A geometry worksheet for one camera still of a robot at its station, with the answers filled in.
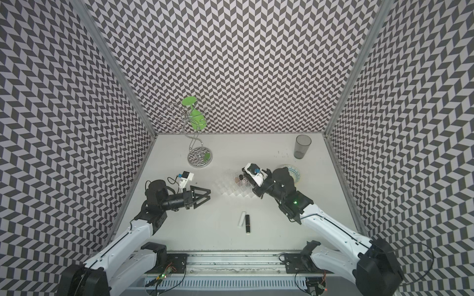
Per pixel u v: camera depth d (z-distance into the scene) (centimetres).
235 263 75
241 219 83
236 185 92
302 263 65
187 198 65
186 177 73
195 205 73
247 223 82
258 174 62
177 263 72
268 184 66
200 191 70
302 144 98
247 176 65
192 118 85
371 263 39
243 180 89
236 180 93
